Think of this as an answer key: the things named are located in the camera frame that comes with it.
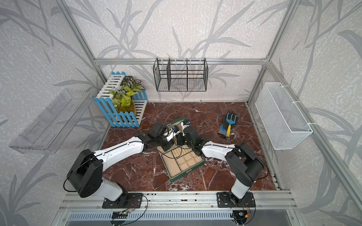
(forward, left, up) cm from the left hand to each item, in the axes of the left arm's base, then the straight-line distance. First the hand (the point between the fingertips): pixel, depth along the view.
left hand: (174, 141), depth 86 cm
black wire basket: (+48, -3, +15) cm, 50 cm away
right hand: (+4, -1, +1) cm, 5 cm away
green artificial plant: (+25, +34, +15) cm, 45 cm away
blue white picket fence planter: (+17, +36, 0) cm, 40 cm away
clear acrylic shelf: (-7, +58, +20) cm, 61 cm away
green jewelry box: (-10, -4, -6) cm, 12 cm away
